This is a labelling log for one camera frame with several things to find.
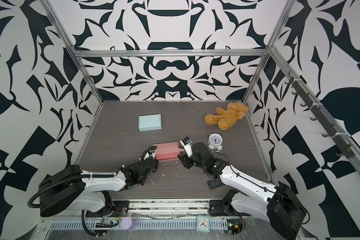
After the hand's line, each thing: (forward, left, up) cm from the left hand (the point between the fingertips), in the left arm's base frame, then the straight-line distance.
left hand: (155, 153), depth 85 cm
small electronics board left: (-31, +22, -8) cm, 39 cm away
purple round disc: (-32, +10, +2) cm, 34 cm away
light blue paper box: (+24, +6, -2) cm, 25 cm away
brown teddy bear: (+20, -44, +4) cm, 48 cm away
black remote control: (-16, -32, -6) cm, 36 cm away
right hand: (-3, -15, +5) cm, 16 cm away
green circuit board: (-34, -38, -8) cm, 52 cm away
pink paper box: (-2, -8, +8) cm, 11 cm away
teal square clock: (-33, -23, -5) cm, 41 cm away
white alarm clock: (+10, -36, -5) cm, 38 cm away
